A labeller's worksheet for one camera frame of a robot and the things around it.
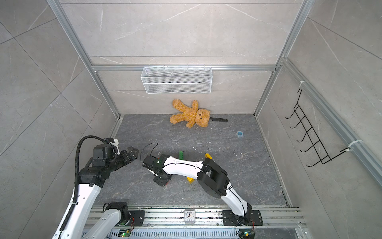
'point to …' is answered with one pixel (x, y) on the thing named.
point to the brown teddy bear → (192, 115)
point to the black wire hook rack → (324, 157)
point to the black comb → (220, 119)
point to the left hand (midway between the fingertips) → (133, 152)
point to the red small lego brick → (167, 183)
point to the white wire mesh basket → (177, 80)
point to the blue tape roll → (239, 134)
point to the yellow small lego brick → (190, 179)
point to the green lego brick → (181, 155)
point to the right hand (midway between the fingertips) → (165, 179)
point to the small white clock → (189, 216)
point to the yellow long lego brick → (207, 155)
